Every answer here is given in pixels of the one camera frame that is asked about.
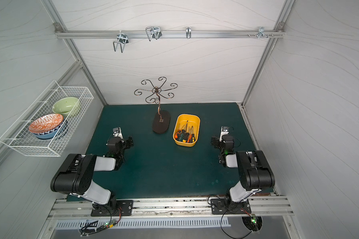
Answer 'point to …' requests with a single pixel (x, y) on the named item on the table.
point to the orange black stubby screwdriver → (176, 136)
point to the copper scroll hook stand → (161, 120)
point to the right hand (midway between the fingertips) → (223, 135)
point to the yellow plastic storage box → (181, 119)
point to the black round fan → (253, 222)
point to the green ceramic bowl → (67, 106)
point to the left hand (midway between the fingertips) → (123, 136)
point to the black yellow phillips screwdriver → (193, 136)
